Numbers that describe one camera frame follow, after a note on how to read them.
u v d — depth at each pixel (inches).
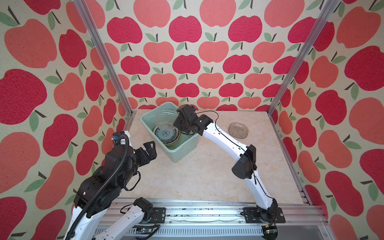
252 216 28.7
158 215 29.5
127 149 15.1
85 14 28.2
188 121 25.5
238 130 43.3
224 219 29.0
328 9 27.7
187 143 31.8
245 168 23.5
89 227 13.7
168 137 39.8
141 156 19.9
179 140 39.6
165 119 34.0
